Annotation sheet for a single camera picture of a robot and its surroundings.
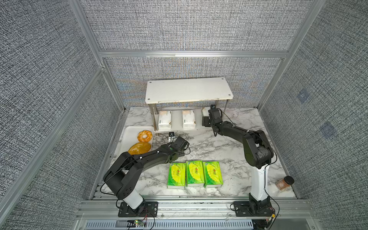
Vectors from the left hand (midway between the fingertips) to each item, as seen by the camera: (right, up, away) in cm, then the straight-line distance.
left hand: (177, 148), depth 91 cm
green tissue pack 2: (+11, -12, -13) cm, 21 cm away
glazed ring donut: (-21, +9, +12) cm, 25 cm away
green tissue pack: (0, -13, -12) cm, 17 cm away
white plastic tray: (-35, +6, +11) cm, 37 cm away
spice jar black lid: (+57, -15, -16) cm, 62 cm away
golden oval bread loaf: (-24, 0, 0) cm, 24 cm away
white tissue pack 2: (+8, +19, +7) cm, 21 cm away
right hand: (+22, +23, +10) cm, 33 cm away
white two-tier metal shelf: (+10, +35, -7) cm, 37 cm away
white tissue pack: (-9, +18, +9) cm, 22 cm away
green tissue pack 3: (+20, -12, -11) cm, 26 cm away
